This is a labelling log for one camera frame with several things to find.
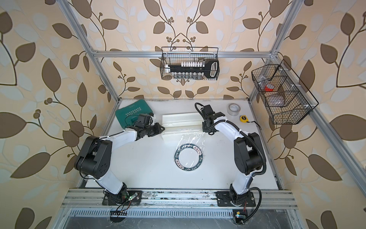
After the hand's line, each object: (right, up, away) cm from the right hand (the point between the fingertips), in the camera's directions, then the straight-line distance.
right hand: (210, 128), depth 93 cm
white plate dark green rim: (-14, -18, -5) cm, 23 cm away
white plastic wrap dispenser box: (-23, +2, +3) cm, 24 cm away
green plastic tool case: (-59, +8, +11) cm, 61 cm away
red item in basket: (+32, +25, -13) cm, 42 cm away
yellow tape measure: (+27, +6, +12) cm, 30 cm away
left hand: (-33, +1, 0) cm, 33 cm away
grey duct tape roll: (+22, +13, +19) cm, 32 cm away
